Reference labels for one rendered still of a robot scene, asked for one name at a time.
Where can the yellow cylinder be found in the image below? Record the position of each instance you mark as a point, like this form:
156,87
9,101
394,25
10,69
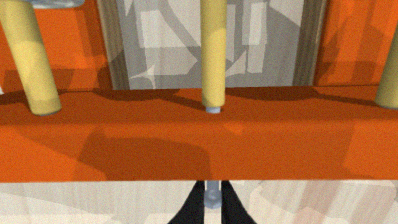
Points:
213,18

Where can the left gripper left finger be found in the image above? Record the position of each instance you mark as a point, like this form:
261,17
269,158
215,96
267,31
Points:
192,211

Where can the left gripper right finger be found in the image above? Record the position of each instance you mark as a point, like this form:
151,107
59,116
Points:
232,209

